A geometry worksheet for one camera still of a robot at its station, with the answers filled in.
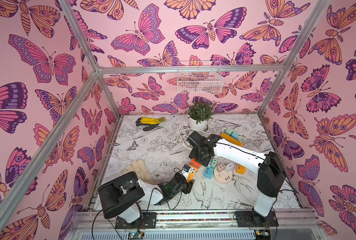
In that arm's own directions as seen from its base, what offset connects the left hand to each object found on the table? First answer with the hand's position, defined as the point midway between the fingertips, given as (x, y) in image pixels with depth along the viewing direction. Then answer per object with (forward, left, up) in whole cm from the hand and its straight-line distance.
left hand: (191, 178), depth 87 cm
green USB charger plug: (+6, -13, +7) cm, 15 cm away
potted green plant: (+34, -5, +19) cm, 39 cm away
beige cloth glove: (+7, +32, 0) cm, 33 cm away
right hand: (+5, +1, +9) cm, 11 cm away
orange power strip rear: (+25, -28, +3) cm, 37 cm away
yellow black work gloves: (+42, +30, +1) cm, 51 cm away
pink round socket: (0, -18, +1) cm, 18 cm away
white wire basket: (+53, -6, +33) cm, 63 cm away
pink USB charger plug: (+4, -16, +6) cm, 18 cm away
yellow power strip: (+1, 0, +4) cm, 4 cm away
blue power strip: (+4, -10, +2) cm, 11 cm away
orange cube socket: (+4, -2, +11) cm, 11 cm away
